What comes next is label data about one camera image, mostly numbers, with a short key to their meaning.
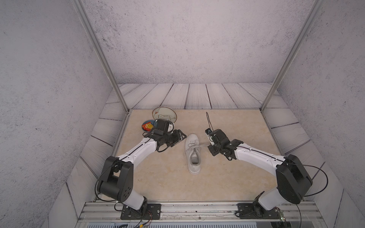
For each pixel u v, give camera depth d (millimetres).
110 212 729
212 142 713
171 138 790
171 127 724
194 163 828
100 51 865
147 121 1107
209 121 1147
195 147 869
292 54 871
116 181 440
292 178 433
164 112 1007
